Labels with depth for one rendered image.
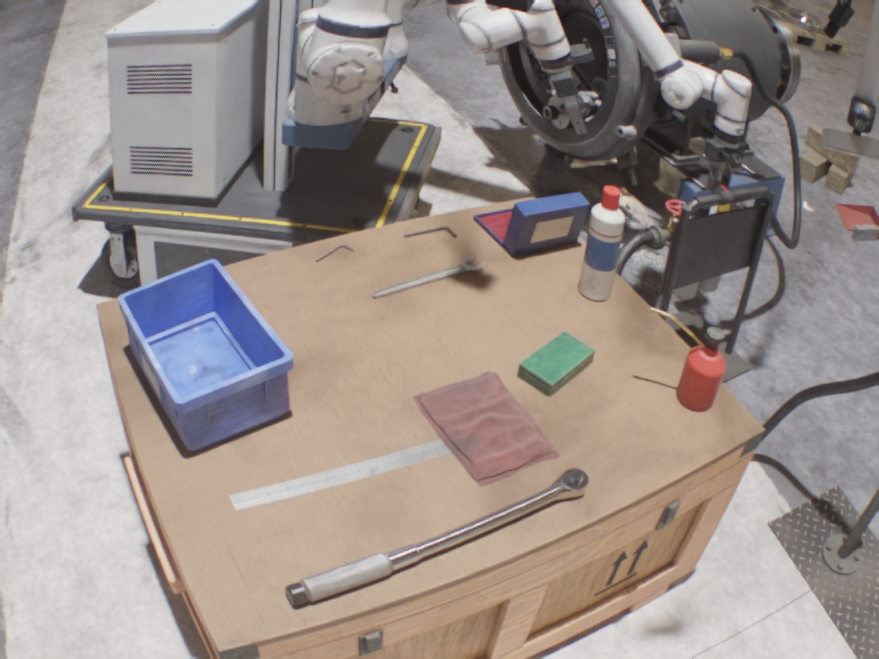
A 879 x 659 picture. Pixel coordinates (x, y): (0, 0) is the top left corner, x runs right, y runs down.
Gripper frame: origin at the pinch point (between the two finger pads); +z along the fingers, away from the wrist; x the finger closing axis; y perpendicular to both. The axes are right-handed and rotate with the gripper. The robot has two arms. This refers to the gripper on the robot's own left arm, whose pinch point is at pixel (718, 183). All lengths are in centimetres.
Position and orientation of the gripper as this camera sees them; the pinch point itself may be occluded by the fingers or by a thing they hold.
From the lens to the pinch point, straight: 223.0
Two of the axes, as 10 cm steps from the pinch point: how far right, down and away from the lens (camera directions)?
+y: 4.6, 5.9, -6.6
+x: 8.9, -2.5, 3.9
